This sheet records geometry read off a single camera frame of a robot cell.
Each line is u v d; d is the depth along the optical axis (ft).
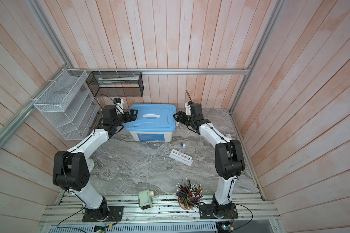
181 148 2.79
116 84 3.49
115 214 2.41
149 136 3.12
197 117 2.41
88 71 2.97
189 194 2.24
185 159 2.93
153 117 3.07
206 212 2.40
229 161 1.65
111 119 2.27
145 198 2.41
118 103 2.56
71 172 1.53
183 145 2.68
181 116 2.68
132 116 2.68
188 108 2.78
